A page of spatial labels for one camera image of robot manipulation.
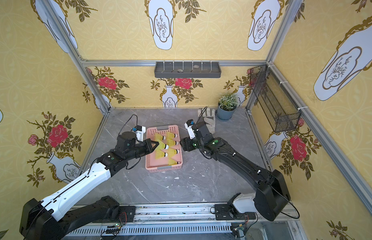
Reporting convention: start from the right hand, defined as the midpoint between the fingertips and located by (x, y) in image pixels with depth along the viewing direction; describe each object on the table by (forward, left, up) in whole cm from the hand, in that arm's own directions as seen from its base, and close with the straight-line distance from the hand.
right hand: (184, 142), depth 80 cm
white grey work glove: (+32, -15, -17) cm, 40 cm away
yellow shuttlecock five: (+1, +9, -13) cm, 16 cm away
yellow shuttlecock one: (+11, +18, -12) cm, 25 cm away
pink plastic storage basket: (-6, +19, -16) cm, 26 cm away
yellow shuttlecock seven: (-6, +8, -13) cm, 16 cm away
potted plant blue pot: (+33, -27, -4) cm, 43 cm away
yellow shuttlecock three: (+8, +9, -14) cm, 19 cm away
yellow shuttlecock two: (+13, +11, -14) cm, 22 cm away
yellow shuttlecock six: (-1, +16, -13) cm, 20 cm away
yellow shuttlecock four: (-3, +11, 0) cm, 12 cm away
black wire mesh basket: (+16, -54, +7) cm, 57 cm away
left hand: (-3, +11, +3) cm, 12 cm away
